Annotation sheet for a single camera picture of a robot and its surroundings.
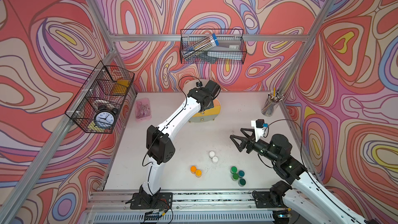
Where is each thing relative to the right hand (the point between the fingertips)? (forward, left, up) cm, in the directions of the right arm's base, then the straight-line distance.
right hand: (236, 137), depth 72 cm
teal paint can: (-11, -4, -20) cm, 23 cm away
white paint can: (0, +11, -19) cm, 22 cm away
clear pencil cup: (+29, -29, -14) cm, 43 cm away
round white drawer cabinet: (+23, +14, -14) cm, 31 cm away
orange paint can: (-8, +21, -19) cm, 30 cm away
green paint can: (-12, 0, -19) cm, 23 cm away
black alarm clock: (+6, +59, +10) cm, 60 cm away
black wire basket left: (+12, +65, +11) cm, 67 cm away
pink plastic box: (+33, +57, -19) cm, 69 cm away
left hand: (+22, +13, -1) cm, 25 cm away
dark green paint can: (-15, -3, -19) cm, 25 cm away
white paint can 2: (-3, +9, -19) cm, 21 cm away
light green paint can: (-9, 0, -19) cm, 21 cm away
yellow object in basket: (+24, +57, +12) cm, 63 cm away
